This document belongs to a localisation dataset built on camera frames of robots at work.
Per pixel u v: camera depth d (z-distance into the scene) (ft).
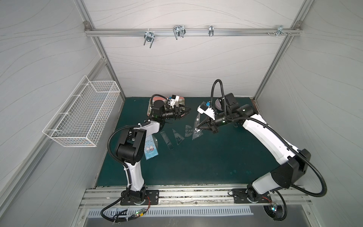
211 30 2.57
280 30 2.51
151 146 2.99
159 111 2.46
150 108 2.39
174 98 2.74
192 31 2.57
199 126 2.24
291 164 1.32
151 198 2.40
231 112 1.85
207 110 2.02
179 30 2.51
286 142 1.45
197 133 2.26
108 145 1.55
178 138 3.19
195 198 2.45
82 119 2.26
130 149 1.68
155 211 2.30
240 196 2.40
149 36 2.59
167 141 3.14
